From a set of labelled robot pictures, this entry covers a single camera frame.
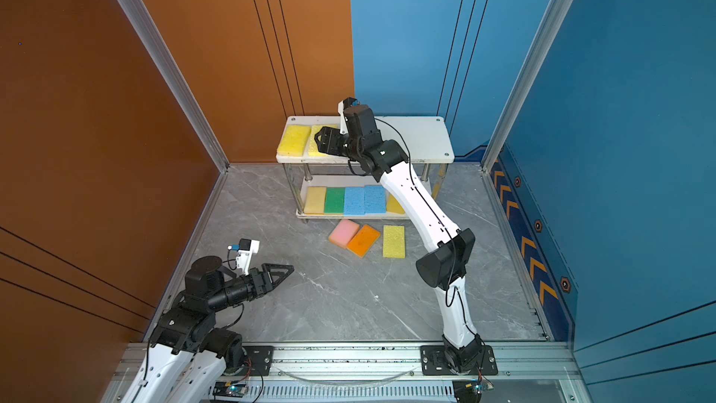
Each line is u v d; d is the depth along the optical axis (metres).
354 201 0.99
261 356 0.74
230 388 0.71
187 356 0.50
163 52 0.85
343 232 0.96
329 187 1.03
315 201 0.97
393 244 0.94
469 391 0.70
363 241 0.96
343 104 0.68
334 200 0.98
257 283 0.62
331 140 0.66
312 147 0.76
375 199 0.98
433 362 0.72
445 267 0.58
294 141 0.78
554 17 0.78
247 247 0.67
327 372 0.72
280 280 0.64
